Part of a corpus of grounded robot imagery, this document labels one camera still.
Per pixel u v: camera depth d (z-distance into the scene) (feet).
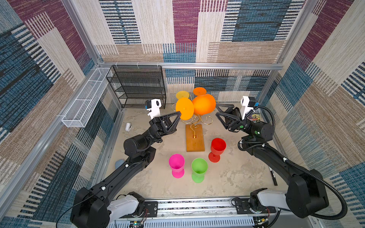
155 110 1.72
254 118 3.55
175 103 1.61
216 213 2.39
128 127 3.43
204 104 1.74
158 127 1.59
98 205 1.26
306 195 1.34
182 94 2.60
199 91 2.65
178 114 1.60
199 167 2.60
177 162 2.59
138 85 3.59
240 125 1.92
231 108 1.99
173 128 1.61
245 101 1.72
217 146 2.66
